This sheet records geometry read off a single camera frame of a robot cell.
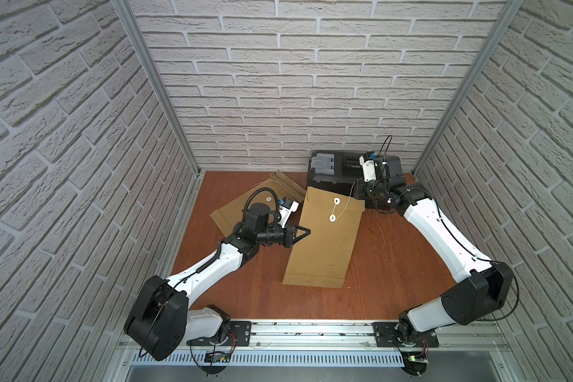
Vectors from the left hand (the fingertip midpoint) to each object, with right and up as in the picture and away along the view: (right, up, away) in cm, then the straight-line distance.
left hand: (312, 231), depth 74 cm
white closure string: (+8, +9, +3) cm, 13 cm away
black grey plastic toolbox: (+14, +21, +23) cm, 34 cm away
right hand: (+17, +16, +6) cm, 24 cm away
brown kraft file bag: (+3, -9, +1) cm, 10 cm away
